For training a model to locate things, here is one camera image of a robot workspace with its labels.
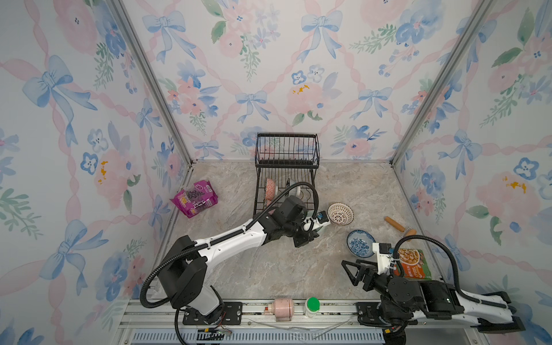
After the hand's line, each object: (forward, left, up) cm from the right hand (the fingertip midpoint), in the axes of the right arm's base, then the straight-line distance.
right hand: (349, 264), depth 70 cm
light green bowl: (+8, +11, +11) cm, 18 cm away
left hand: (+12, +9, 0) cm, 15 cm away
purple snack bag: (+32, +61, -8) cm, 69 cm away
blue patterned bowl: (+14, -10, -15) cm, 23 cm away
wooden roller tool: (+19, -32, -15) cm, 40 cm away
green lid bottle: (-11, +12, -7) cm, 18 cm away
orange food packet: (+6, -30, -16) cm, 34 cm away
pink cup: (-12, +22, -6) cm, 26 cm away
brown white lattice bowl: (+28, -4, -13) cm, 31 cm away
